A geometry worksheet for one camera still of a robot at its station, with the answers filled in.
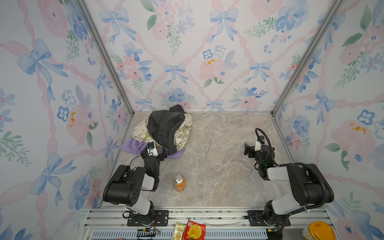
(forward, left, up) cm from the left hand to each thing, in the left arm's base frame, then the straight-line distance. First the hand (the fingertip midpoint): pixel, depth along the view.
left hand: (155, 144), depth 89 cm
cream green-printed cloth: (+7, -15, -1) cm, 17 cm away
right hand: (+4, -61, -3) cm, 61 cm away
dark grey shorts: (+16, -2, -1) cm, 16 cm away
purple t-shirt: (+3, +15, -8) cm, 17 cm away
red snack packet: (-42, -24, -10) cm, 49 cm away
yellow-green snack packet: (-42, -16, -9) cm, 46 cm away
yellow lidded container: (-42, -76, 0) cm, 86 cm away
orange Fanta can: (-22, -16, 0) cm, 27 cm away
